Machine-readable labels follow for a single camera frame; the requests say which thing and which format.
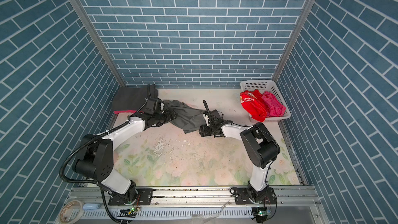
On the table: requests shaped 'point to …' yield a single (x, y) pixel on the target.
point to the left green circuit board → (131, 212)
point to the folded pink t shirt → (116, 112)
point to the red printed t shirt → (253, 102)
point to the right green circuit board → (260, 214)
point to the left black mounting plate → (144, 197)
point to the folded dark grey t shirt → (133, 98)
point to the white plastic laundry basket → (269, 86)
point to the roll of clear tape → (80, 215)
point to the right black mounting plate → (242, 197)
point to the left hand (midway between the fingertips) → (174, 115)
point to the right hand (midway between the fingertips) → (202, 128)
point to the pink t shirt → (273, 107)
